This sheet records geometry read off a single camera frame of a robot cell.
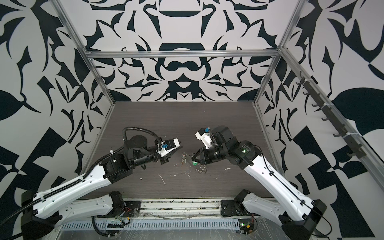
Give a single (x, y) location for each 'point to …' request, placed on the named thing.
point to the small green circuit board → (246, 225)
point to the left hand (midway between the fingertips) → (180, 139)
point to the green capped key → (195, 163)
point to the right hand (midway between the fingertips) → (192, 158)
